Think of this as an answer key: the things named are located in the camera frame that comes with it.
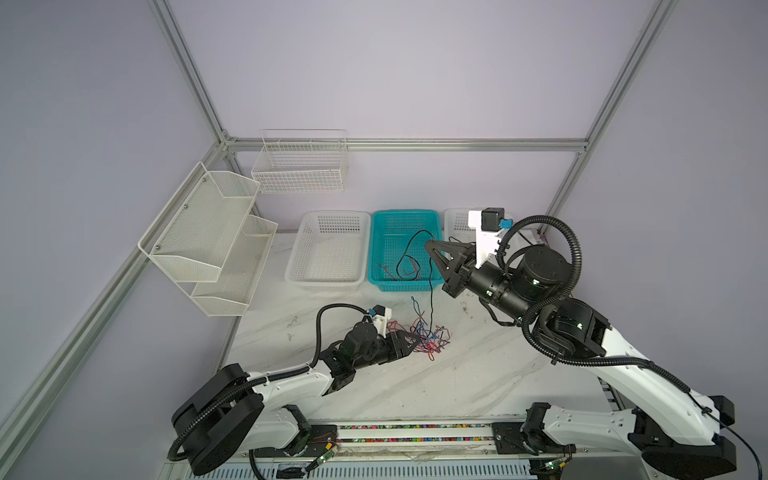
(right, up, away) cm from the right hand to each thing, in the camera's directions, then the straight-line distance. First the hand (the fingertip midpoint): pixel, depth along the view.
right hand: (423, 244), depth 51 cm
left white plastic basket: (-30, 0, +64) cm, 70 cm away
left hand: (+1, -25, +27) cm, 37 cm away
